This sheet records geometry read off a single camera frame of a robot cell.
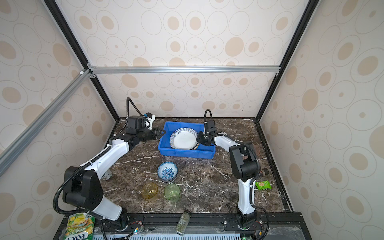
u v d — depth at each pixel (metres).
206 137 0.75
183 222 0.70
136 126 0.67
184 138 1.03
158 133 0.78
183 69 0.91
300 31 0.75
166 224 0.75
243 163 0.54
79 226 0.70
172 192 0.83
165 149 1.02
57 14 0.70
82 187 0.43
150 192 0.83
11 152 0.52
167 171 0.87
